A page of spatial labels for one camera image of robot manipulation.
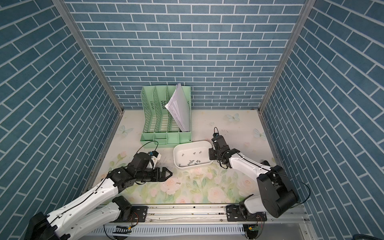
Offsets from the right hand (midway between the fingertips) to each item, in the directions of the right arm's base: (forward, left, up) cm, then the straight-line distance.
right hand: (213, 151), depth 91 cm
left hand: (-19, +23, +4) cm, 30 cm away
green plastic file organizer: (+19, +40, -4) cm, 44 cm away
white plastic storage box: (0, +13, -5) cm, 14 cm away
